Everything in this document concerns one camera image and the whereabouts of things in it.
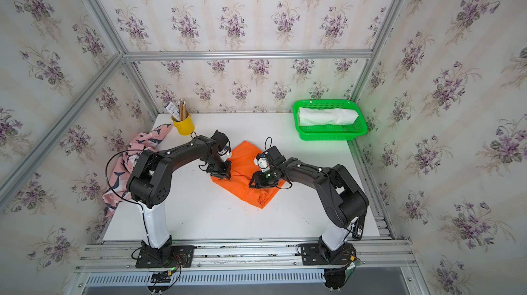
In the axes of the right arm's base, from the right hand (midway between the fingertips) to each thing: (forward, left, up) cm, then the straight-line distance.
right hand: (256, 185), depth 88 cm
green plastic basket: (+35, -49, -4) cm, 60 cm away
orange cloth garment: (+11, +8, -5) cm, 14 cm away
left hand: (+5, +13, -3) cm, 14 cm away
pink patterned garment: (-4, +59, +1) cm, 59 cm away
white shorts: (+40, -40, +2) cm, 56 cm away
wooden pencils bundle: (+35, +40, +9) cm, 54 cm away
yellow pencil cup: (+30, +39, +4) cm, 49 cm away
